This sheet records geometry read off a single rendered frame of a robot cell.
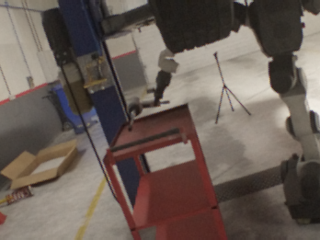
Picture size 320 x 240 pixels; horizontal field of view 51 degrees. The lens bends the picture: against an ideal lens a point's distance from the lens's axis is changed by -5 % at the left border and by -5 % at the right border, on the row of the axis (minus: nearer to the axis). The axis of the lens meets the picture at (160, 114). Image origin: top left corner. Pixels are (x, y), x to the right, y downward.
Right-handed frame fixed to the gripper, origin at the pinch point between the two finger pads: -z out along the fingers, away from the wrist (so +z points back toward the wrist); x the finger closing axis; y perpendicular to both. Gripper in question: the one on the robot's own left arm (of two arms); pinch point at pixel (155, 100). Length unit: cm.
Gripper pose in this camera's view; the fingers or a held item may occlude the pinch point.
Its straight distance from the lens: 213.5
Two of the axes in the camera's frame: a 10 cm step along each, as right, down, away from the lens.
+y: -9.5, -3.0, -1.0
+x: 0.0, -3.2, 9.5
